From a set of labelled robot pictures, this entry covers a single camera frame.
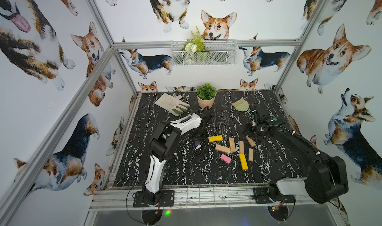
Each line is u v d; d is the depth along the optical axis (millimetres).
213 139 944
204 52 863
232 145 923
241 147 902
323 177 413
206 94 1020
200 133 823
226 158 866
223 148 903
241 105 1105
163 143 546
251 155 874
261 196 735
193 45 828
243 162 846
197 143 924
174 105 1128
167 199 735
